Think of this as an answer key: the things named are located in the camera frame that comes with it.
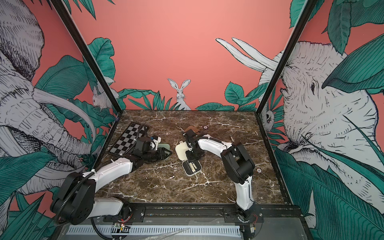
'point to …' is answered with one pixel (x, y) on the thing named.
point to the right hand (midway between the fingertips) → (190, 157)
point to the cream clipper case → (189, 167)
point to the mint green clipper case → (166, 146)
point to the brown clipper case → (194, 128)
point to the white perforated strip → (159, 230)
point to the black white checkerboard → (127, 140)
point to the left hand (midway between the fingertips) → (171, 151)
